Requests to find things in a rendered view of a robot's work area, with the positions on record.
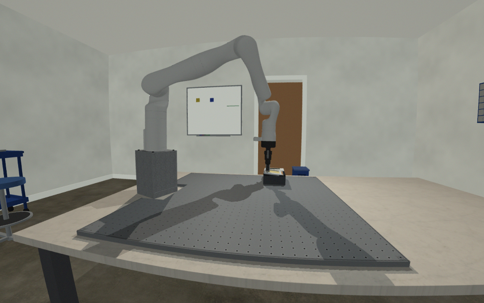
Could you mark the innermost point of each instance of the grey and white cassette dock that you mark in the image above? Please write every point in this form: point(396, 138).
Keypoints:
point(274, 179)

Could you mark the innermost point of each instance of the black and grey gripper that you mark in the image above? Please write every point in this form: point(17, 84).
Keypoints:
point(267, 152)

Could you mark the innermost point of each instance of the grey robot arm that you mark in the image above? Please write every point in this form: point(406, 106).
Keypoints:
point(157, 83)

